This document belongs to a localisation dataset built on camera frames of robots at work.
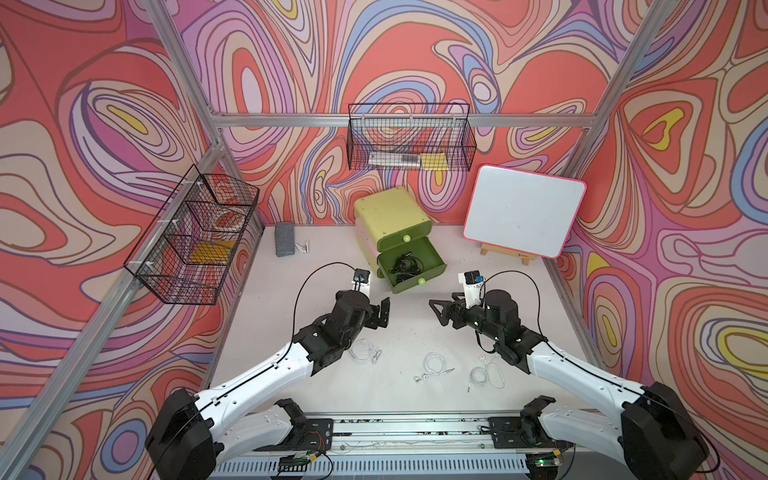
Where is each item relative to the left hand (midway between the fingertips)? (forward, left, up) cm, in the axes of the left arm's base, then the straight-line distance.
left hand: (377, 296), depth 78 cm
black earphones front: (+18, -9, -10) cm, 23 cm away
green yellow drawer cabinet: (+21, -4, +4) cm, 22 cm away
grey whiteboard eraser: (+36, +37, -15) cm, 54 cm away
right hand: (0, -18, -5) cm, 19 cm away
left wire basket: (+6, +43, +16) cm, 46 cm away
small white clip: (+31, +28, -16) cm, 45 cm away
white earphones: (-7, +4, -18) cm, 20 cm away
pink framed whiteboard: (+35, -50, -1) cm, 61 cm away
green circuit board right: (-34, -40, -20) cm, 56 cm away
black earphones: (+21, -10, -9) cm, 24 cm away
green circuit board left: (-35, +20, -19) cm, 44 cm away
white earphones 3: (-14, -29, -19) cm, 38 cm away
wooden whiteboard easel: (+25, -53, -14) cm, 60 cm away
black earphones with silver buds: (+16, -8, -10) cm, 20 cm away
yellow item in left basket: (+5, +40, +13) cm, 42 cm away
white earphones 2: (-14, -19, -18) cm, 29 cm away
